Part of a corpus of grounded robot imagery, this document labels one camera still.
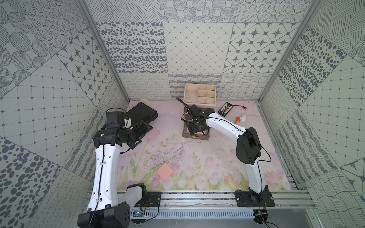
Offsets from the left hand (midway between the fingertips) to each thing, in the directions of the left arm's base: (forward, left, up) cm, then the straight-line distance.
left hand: (150, 132), depth 70 cm
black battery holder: (+41, -50, -25) cm, 70 cm away
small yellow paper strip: (+50, +22, -26) cm, 60 cm away
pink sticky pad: (-11, -5, -26) cm, 29 cm away
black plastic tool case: (+32, +17, -21) cm, 42 cm away
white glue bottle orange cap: (+29, -60, -25) cm, 71 cm away
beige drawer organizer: (+30, -27, -2) cm, 41 cm away
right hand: (+13, -26, -18) cm, 34 cm away
